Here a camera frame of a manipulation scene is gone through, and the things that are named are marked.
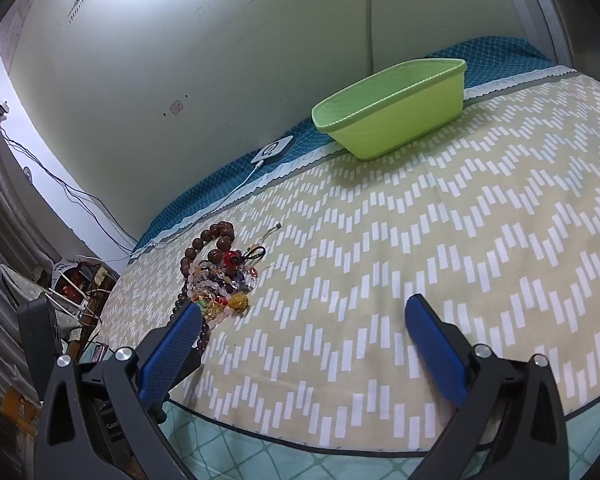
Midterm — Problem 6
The white wall cable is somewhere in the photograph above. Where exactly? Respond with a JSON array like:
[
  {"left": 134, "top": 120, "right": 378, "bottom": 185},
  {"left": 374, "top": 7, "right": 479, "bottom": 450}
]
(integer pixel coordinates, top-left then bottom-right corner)
[{"left": 364, "top": 0, "right": 377, "bottom": 80}]

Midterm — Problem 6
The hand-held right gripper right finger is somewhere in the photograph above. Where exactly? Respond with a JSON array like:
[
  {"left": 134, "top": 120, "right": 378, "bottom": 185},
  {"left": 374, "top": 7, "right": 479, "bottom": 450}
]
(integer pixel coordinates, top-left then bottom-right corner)
[{"left": 404, "top": 294, "right": 571, "bottom": 480}]

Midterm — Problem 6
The grey patterned board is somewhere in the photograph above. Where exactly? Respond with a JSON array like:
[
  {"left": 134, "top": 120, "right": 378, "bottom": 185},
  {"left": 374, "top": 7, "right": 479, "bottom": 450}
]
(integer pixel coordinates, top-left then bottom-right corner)
[{"left": 0, "top": 262, "right": 48, "bottom": 307}]

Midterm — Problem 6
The blue patterned bed sheet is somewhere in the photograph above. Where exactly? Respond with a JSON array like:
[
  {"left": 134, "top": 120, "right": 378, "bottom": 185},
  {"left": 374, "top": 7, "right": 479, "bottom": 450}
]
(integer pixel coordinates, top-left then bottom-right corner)
[{"left": 130, "top": 35, "right": 566, "bottom": 261}]

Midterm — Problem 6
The white device cable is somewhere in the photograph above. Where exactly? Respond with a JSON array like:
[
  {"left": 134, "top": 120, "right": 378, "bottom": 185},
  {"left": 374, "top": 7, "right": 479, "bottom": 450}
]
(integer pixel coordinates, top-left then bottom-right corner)
[{"left": 142, "top": 162, "right": 258, "bottom": 248}]

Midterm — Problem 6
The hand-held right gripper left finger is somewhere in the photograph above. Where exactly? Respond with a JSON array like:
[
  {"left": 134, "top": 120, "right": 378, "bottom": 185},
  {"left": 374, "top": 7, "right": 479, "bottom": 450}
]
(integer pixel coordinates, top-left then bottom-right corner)
[{"left": 34, "top": 302, "right": 204, "bottom": 480}]

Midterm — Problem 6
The red bead charm black cord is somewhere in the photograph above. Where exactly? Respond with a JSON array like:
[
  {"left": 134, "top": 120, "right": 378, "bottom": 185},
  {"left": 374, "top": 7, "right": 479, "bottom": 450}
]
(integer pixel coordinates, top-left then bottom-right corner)
[{"left": 221, "top": 246, "right": 267, "bottom": 268}]

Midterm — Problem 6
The large brown bead bracelet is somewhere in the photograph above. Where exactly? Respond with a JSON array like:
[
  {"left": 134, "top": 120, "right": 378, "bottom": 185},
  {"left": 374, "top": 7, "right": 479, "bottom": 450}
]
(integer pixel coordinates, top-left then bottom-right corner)
[{"left": 181, "top": 222, "right": 237, "bottom": 281}]

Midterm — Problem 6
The green plastic basket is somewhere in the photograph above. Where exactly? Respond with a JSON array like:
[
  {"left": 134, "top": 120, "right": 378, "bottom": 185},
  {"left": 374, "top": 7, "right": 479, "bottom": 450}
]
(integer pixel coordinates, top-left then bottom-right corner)
[{"left": 311, "top": 58, "right": 468, "bottom": 162}]

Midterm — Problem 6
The beige chevron blanket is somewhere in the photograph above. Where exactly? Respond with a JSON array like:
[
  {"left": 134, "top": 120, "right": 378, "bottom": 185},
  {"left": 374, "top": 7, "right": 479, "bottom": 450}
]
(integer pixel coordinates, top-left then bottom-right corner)
[{"left": 97, "top": 67, "right": 600, "bottom": 453}]

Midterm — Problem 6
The black wall cable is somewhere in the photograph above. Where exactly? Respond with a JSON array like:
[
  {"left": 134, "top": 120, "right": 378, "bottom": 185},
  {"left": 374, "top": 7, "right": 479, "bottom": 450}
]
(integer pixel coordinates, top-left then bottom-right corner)
[{"left": 0, "top": 101, "right": 138, "bottom": 261}]

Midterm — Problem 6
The white flat electronic device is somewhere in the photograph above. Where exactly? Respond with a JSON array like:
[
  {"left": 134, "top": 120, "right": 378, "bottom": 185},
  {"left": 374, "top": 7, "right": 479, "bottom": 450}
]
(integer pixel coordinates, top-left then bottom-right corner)
[{"left": 251, "top": 135, "right": 296, "bottom": 166}]

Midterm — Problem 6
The aluminium window frame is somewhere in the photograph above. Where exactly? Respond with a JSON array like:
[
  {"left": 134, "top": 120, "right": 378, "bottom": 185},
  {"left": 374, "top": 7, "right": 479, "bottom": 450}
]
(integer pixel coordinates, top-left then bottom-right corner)
[{"left": 495, "top": 0, "right": 581, "bottom": 68}]

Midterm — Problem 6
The colourful glass bead bracelet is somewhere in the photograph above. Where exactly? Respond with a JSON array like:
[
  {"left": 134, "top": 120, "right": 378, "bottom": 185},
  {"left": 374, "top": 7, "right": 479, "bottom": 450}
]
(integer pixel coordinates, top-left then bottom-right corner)
[{"left": 195, "top": 294, "right": 251, "bottom": 322}]

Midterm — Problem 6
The dark small bead bracelet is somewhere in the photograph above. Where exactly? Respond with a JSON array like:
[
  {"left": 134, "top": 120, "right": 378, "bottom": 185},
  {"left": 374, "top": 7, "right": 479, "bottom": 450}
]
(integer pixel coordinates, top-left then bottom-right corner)
[{"left": 171, "top": 287, "right": 212, "bottom": 352}]

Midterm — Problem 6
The purple crystal bead bracelet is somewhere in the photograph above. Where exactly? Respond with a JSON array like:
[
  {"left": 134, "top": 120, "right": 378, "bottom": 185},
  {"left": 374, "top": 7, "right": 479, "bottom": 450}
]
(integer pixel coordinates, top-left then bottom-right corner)
[{"left": 230, "top": 265, "right": 259, "bottom": 293}]

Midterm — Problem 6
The pink crystal bead bracelet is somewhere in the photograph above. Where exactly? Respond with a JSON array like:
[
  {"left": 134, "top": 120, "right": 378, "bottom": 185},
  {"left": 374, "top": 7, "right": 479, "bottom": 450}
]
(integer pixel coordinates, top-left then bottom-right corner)
[{"left": 190, "top": 260, "right": 231, "bottom": 301}]

